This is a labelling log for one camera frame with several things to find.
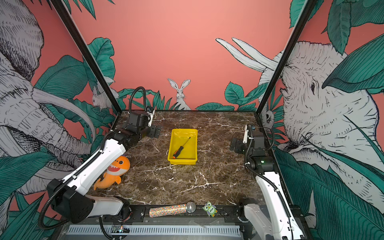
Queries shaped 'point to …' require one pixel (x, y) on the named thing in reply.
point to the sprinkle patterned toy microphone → (172, 210)
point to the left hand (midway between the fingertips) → (151, 121)
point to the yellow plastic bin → (188, 155)
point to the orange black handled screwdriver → (177, 152)
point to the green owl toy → (210, 209)
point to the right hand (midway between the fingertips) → (239, 137)
